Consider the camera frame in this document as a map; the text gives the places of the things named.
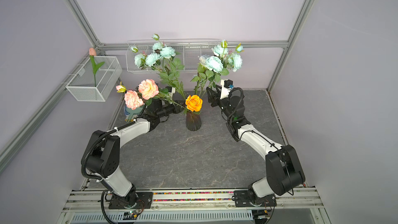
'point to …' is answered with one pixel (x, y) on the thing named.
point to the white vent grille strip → (84, 217)
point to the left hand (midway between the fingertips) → (188, 103)
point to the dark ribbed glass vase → (193, 121)
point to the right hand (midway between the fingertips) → (211, 86)
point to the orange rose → (194, 103)
